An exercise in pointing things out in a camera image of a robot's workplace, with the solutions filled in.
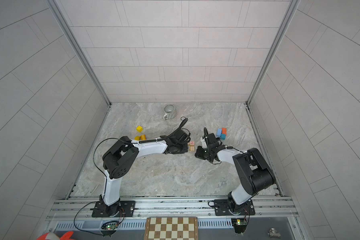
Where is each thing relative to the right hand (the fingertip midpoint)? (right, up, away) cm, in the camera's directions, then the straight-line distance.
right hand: (194, 154), depth 91 cm
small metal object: (+33, -27, -27) cm, 50 cm away
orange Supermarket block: (-33, +10, +5) cm, 35 cm away
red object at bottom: (-54, -26, -30) cm, 67 cm away
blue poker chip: (-7, +22, +17) cm, 28 cm away
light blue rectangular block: (+17, +13, +8) cm, 23 cm away
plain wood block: (-1, +4, 0) cm, 4 cm away
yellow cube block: (-36, +15, +8) cm, 40 cm away
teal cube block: (+19, +10, +5) cm, 22 cm away
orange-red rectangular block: (+20, +13, +8) cm, 26 cm away
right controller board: (+20, -26, -23) cm, 40 cm away
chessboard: (-11, -25, -27) cm, 38 cm away
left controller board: (-39, -26, -26) cm, 54 cm away
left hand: (-2, +3, +2) cm, 5 cm away
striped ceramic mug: (-16, +27, +11) cm, 33 cm away
